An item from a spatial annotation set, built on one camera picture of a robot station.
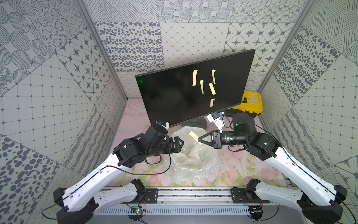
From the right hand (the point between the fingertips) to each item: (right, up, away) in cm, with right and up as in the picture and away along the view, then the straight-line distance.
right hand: (199, 141), depth 60 cm
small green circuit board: (-29, -38, +10) cm, 49 cm away
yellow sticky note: (-2, +2, 0) cm, 3 cm away
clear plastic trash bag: (0, -12, +10) cm, 16 cm away
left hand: (-10, 0, +5) cm, 11 cm away
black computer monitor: (-11, +24, +31) cm, 41 cm away
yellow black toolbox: (+39, +18, +34) cm, 55 cm away
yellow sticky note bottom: (+10, +19, +22) cm, 31 cm away
